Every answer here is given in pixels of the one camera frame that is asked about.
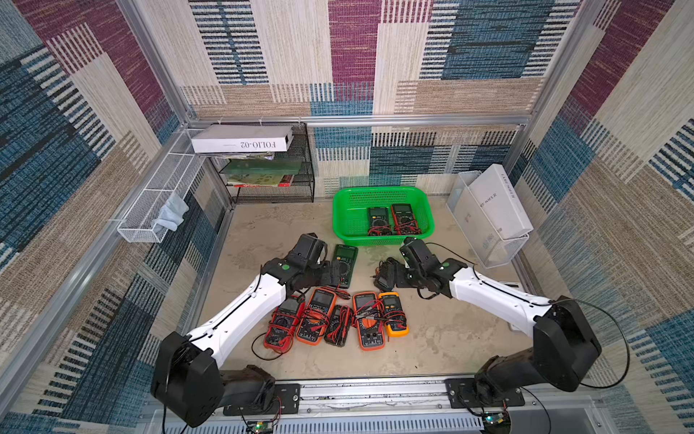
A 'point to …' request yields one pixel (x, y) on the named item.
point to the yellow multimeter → (395, 319)
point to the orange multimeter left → (315, 316)
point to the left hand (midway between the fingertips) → (327, 271)
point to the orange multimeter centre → (370, 320)
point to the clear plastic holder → (492, 249)
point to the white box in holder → (501, 202)
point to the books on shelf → (257, 172)
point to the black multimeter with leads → (339, 325)
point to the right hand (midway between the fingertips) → (397, 272)
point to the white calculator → (517, 286)
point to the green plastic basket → (351, 216)
